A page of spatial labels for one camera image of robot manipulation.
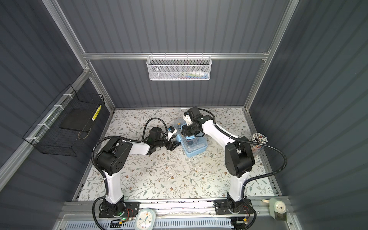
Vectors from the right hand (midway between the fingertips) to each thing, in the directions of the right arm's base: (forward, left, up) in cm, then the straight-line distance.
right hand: (185, 133), depth 91 cm
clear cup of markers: (-8, -41, +7) cm, 43 cm away
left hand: (+1, +6, -8) cm, 10 cm away
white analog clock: (-45, +20, -9) cm, 50 cm away
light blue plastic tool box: (-9, -4, -1) cm, 9 cm away
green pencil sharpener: (-41, -45, -6) cm, 61 cm away
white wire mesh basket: (+63, +6, +9) cm, 64 cm away
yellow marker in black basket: (+3, +50, +17) cm, 53 cm away
